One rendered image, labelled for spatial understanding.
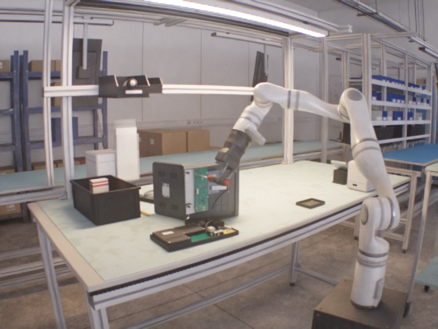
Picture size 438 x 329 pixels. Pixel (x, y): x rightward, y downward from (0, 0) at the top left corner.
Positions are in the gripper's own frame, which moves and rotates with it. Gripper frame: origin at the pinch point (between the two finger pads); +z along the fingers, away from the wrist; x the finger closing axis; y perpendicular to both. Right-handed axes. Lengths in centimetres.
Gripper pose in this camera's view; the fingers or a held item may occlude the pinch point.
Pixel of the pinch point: (220, 183)
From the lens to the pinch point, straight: 113.3
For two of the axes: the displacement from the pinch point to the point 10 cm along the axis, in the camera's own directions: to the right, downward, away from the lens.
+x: -6.2, -5.2, -5.9
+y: -6.2, -1.3, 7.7
